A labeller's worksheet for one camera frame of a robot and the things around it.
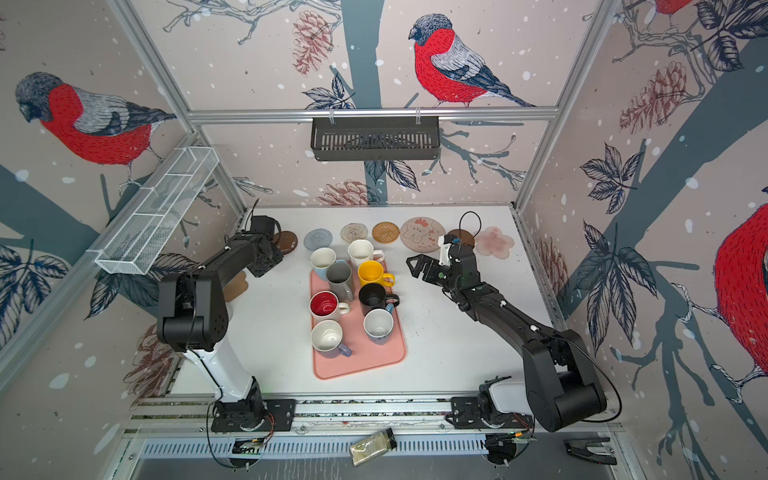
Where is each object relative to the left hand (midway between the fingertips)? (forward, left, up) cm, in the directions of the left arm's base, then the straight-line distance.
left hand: (268, 260), depth 96 cm
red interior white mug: (-14, -20, -4) cm, 25 cm away
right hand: (-8, -47, +6) cm, 48 cm away
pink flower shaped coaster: (+12, -79, -6) cm, 80 cm away
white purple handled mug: (-23, -22, -6) cm, 32 cm away
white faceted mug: (+4, -31, 0) cm, 31 cm away
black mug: (-12, -35, -2) cm, 37 cm away
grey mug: (-7, -25, +1) cm, 26 cm away
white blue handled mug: (-20, -37, -5) cm, 42 cm away
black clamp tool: (-50, -84, -6) cm, 98 cm away
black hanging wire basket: (+40, -35, +20) cm, 57 cm away
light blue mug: (-5, -18, +1) cm, 19 cm away
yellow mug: (-3, -34, -3) cm, 35 cm away
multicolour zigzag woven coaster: (+19, -26, -8) cm, 33 cm away
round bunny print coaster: (+18, -52, -8) cm, 56 cm away
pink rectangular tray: (-22, -30, -8) cm, 38 cm away
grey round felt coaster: (+16, -13, -8) cm, 22 cm away
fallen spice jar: (-50, -36, -3) cm, 61 cm away
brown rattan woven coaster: (+18, -38, -8) cm, 43 cm away
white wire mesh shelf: (-9, +22, +23) cm, 33 cm away
